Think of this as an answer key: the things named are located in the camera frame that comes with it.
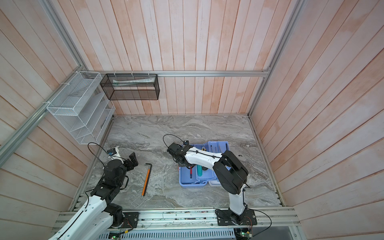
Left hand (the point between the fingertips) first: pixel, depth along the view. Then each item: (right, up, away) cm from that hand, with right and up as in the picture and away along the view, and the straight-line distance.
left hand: (128, 158), depth 82 cm
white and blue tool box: (+44, -10, -2) cm, 46 cm away
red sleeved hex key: (+36, -10, +8) cm, 38 cm away
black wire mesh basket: (-7, +47, +22) cm, 52 cm away
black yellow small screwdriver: (+48, +4, +6) cm, 48 cm away
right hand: (+33, -4, +10) cm, 35 cm away
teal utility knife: (+40, -7, 0) cm, 41 cm away
